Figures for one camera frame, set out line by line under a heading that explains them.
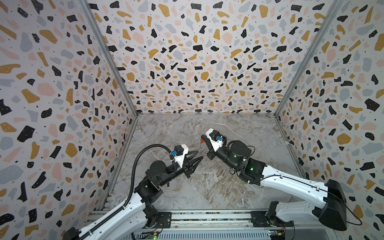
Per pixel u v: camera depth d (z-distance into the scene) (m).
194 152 0.66
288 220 0.61
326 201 0.41
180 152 0.56
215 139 0.53
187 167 0.60
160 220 0.73
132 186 0.49
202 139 0.65
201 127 1.07
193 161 0.61
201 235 0.78
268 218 0.65
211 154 0.58
